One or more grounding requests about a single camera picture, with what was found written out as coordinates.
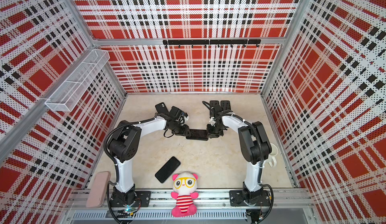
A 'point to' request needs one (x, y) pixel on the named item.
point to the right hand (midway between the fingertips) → (209, 136)
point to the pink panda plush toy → (185, 184)
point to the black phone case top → (161, 108)
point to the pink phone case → (98, 189)
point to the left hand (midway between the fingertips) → (188, 135)
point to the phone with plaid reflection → (198, 133)
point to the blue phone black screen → (167, 170)
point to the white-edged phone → (225, 105)
